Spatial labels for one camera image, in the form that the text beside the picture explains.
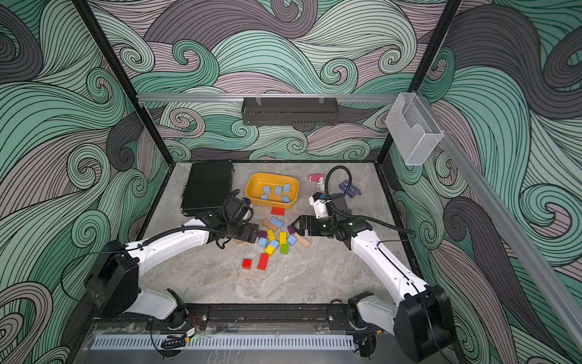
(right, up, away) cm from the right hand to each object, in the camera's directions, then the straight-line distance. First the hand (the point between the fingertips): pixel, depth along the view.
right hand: (300, 227), depth 80 cm
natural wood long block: (+2, -8, +11) cm, 13 cm away
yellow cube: (-12, -11, +8) cm, 18 cm away
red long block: (-14, -15, +7) cm, 22 cm away
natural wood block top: (-13, -2, +16) cm, 20 cm away
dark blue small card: (+27, +11, +27) cm, 40 cm away
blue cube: (-14, +12, +27) cm, 33 cm away
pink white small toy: (+12, +17, +31) cm, 37 cm away
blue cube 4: (-3, -8, +10) cm, 13 cm away
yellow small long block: (-11, -7, +13) cm, 18 cm away
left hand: (-19, -2, +5) cm, 20 cm away
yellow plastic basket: (-12, +12, +27) cm, 32 cm away
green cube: (-6, -11, +10) cm, 16 cm away
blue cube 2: (-5, +13, +27) cm, 31 cm away
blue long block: (-5, +8, +24) cm, 26 cm away
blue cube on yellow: (-10, -9, +9) cm, 16 cm away
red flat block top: (-9, +3, +21) cm, 23 cm away
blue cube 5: (-14, -8, +8) cm, 18 cm away
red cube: (-20, -15, +4) cm, 25 cm away
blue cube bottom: (-9, +12, +27) cm, 30 cm away
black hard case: (-43, +14, +27) cm, 52 cm away
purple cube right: (-3, -4, +14) cm, 15 cm away
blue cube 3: (-15, +9, +22) cm, 29 cm away
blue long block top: (-8, -2, +17) cm, 19 cm away
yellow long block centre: (-7, -7, +12) cm, 15 cm away
